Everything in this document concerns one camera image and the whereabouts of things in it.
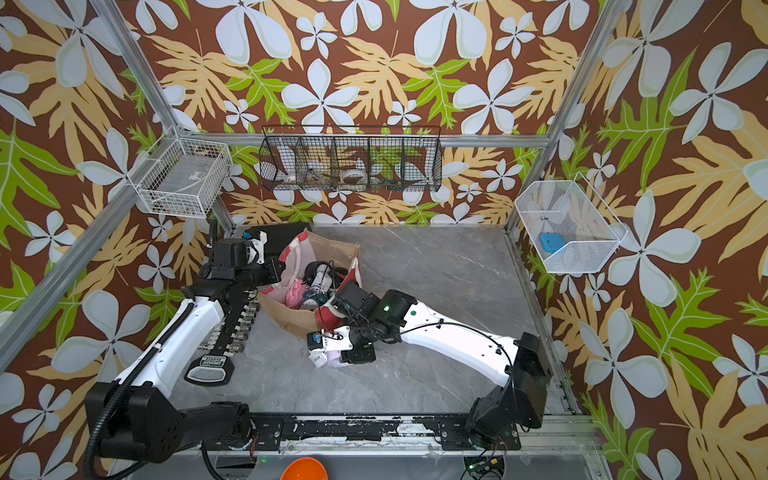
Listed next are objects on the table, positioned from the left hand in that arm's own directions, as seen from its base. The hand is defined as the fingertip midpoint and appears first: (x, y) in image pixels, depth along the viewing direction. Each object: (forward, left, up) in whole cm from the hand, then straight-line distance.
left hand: (286, 260), depth 82 cm
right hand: (-23, -17, -5) cm, 29 cm away
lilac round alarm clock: (-27, -16, -3) cm, 32 cm away
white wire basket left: (+22, +33, +12) cm, 42 cm away
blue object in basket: (+3, -73, +5) cm, 73 cm away
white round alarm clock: (-22, -10, -15) cm, 28 cm away
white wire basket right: (+8, -80, +6) cm, 81 cm away
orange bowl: (-47, -10, -18) cm, 51 cm away
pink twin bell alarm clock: (-5, -1, -10) cm, 11 cm away
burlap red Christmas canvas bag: (+5, -4, -1) cm, 6 cm away
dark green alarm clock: (-7, -9, -8) cm, 14 cm away
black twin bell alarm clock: (+2, -7, -10) cm, 13 cm away
